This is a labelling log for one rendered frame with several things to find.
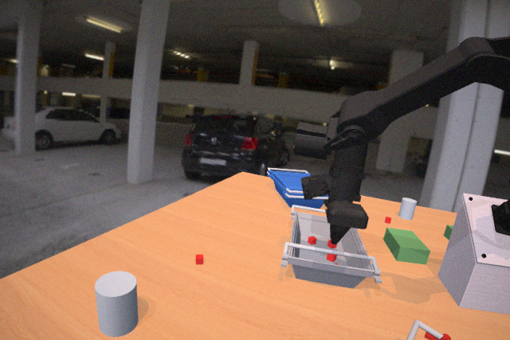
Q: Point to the green rectangular block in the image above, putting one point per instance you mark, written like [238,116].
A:
[405,246]
[448,231]

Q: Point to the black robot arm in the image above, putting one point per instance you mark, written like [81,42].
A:
[364,116]

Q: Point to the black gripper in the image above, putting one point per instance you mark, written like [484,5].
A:
[341,213]

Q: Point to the blue plastic tray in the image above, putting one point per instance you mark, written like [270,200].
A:
[297,198]

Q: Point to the grey cylinder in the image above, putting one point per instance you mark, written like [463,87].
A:
[116,303]
[407,209]

